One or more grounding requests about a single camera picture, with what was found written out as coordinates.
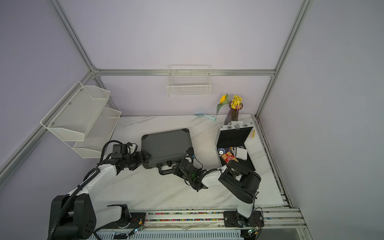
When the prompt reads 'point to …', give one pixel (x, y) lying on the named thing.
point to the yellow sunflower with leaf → (224, 100)
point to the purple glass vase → (232, 114)
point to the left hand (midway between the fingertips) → (146, 160)
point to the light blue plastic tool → (207, 116)
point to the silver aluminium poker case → (230, 145)
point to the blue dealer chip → (223, 149)
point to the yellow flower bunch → (236, 103)
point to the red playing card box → (228, 156)
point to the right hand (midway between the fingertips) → (176, 170)
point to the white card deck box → (241, 153)
